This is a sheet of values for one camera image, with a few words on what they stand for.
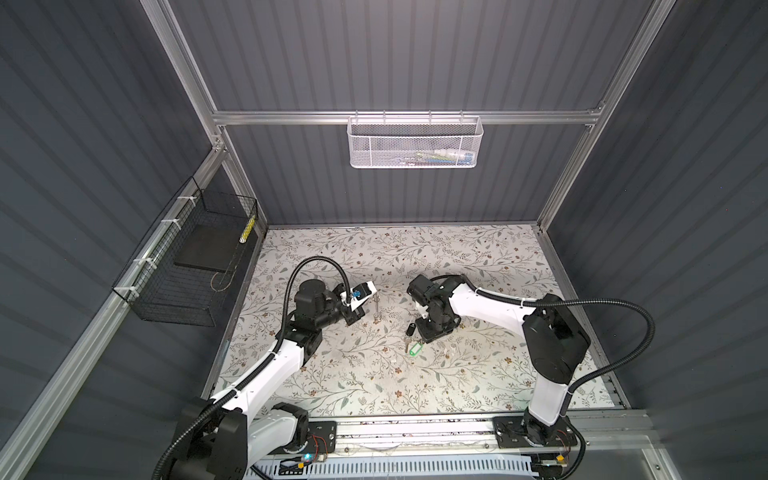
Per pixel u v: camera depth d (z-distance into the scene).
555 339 0.48
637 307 0.44
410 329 0.92
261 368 0.50
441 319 0.74
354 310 0.70
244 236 0.80
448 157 0.91
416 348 0.89
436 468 0.77
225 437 0.40
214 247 0.74
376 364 0.86
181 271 0.72
